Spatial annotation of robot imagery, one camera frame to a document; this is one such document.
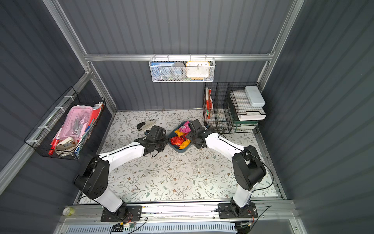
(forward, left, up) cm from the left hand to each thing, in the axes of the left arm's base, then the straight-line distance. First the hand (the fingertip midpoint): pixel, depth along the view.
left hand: (171, 139), depth 90 cm
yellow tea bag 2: (+8, -5, -5) cm, 11 cm away
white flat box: (+25, -56, +13) cm, 63 cm away
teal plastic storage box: (-3, -2, -5) cm, 6 cm away
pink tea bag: (+11, -9, -3) cm, 14 cm away
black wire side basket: (-14, +52, +23) cm, 59 cm away
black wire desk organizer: (+29, -45, 0) cm, 54 cm away
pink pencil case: (-3, +45, +20) cm, 50 cm away
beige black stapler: (+17, +22, -7) cm, 28 cm away
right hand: (+2, -14, +1) cm, 14 cm away
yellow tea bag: (0, -8, -5) cm, 10 cm away
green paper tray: (+13, -49, +1) cm, 51 cm away
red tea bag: (+4, -4, -7) cm, 9 cm away
